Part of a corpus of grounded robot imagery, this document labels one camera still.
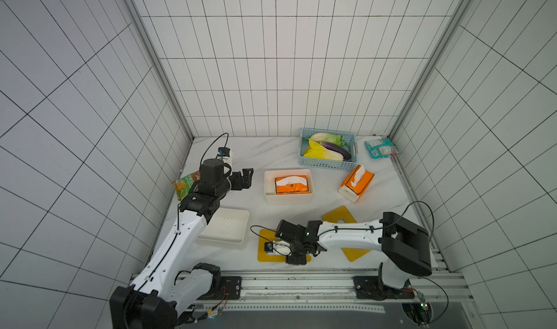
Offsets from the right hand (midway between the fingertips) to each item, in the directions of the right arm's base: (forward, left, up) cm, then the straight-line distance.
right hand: (284, 256), depth 81 cm
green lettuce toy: (+56, -19, +9) cm, 60 cm away
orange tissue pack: (+26, -2, +10) cm, 28 cm away
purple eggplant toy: (+50, -24, +7) cm, 56 cm away
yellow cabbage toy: (+46, -13, +10) cm, 49 cm away
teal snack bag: (+55, -48, +4) cm, 73 cm away
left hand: (+22, +18, +22) cm, 36 cm away
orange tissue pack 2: (+29, -30, +9) cm, 42 cm away
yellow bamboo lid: (+17, -20, 0) cm, 27 cm away
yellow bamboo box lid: (+2, +6, +16) cm, 17 cm away
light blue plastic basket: (+59, -33, +4) cm, 68 cm away
